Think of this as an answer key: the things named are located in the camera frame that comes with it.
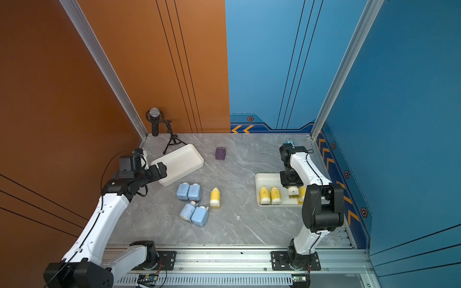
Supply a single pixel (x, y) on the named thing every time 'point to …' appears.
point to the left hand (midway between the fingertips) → (157, 167)
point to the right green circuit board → (299, 278)
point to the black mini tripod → (173, 138)
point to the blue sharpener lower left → (187, 210)
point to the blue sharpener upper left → (182, 189)
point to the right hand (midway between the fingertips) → (292, 185)
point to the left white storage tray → (179, 163)
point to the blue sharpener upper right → (194, 192)
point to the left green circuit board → (148, 279)
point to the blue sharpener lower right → (200, 215)
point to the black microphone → (155, 113)
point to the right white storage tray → (271, 180)
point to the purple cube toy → (220, 153)
